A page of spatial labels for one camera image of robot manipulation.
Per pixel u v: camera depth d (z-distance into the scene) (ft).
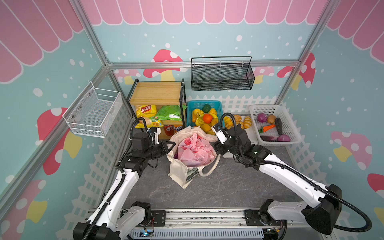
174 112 2.78
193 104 3.79
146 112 2.97
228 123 3.66
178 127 3.25
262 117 3.67
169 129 3.27
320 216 1.24
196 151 2.65
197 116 3.49
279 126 3.55
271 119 3.66
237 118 3.68
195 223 2.42
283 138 3.20
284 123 3.54
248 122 3.67
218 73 3.09
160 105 2.97
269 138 3.29
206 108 3.71
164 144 2.19
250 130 3.65
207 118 3.74
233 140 1.77
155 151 2.13
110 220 1.32
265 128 3.54
